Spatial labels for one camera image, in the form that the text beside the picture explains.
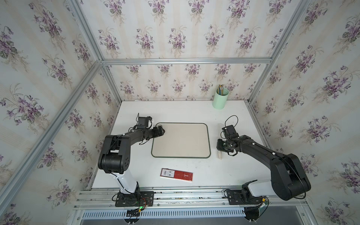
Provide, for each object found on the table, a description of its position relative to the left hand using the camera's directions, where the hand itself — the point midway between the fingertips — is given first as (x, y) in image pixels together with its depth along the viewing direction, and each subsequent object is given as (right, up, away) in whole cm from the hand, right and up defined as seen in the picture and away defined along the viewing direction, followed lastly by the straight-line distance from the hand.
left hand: (160, 132), depth 97 cm
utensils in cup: (+45, +32, +10) cm, 57 cm away
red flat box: (+13, -22, -16) cm, 31 cm away
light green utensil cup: (+46, +24, +15) cm, 54 cm away
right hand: (+40, -8, -7) cm, 41 cm away
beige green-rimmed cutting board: (+16, -5, -2) cm, 16 cm away
